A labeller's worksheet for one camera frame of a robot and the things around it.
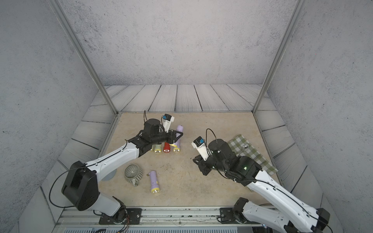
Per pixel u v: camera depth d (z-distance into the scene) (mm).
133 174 874
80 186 428
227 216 726
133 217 727
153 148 650
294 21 744
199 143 564
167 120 726
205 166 574
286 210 391
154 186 796
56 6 697
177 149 959
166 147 976
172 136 714
